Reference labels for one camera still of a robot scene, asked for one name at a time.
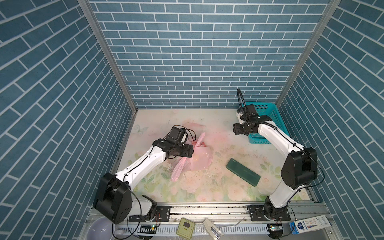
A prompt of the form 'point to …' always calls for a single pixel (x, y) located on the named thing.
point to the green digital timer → (185, 228)
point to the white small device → (215, 232)
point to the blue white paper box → (309, 224)
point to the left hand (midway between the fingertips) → (188, 150)
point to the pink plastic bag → (201, 159)
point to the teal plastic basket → (270, 110)
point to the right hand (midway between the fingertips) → (237, 127)
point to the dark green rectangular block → (244, 172)
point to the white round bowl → (101, 229)
